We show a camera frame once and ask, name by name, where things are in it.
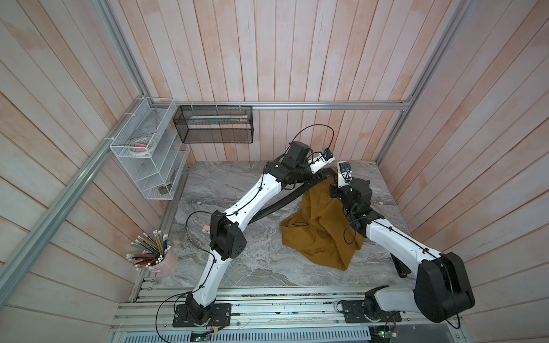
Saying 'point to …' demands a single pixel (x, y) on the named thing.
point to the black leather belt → (292, 191)
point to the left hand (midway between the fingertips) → (321, 175)
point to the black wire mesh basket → (214, 123)
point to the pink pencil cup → (168, 265)
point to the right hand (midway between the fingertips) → (336, 171)
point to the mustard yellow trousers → (321, 224)
